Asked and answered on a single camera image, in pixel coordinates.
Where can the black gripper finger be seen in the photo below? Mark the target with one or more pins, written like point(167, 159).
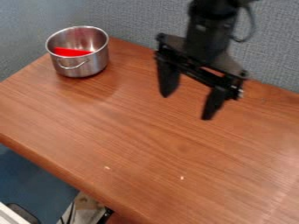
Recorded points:
point(168, 77)
point(213, 103)

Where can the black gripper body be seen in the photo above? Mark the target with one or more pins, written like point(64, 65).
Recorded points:
point(227, 77)

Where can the metal pot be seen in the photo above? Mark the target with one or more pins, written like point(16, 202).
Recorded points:
point(81, 38)

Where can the red object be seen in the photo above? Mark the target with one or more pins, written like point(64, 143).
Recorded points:
point(66, 52)

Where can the white black object corner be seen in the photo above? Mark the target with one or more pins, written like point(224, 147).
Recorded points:
point(13, 214)

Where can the table leg frame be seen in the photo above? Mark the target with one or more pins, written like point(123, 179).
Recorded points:
point(85, 211)

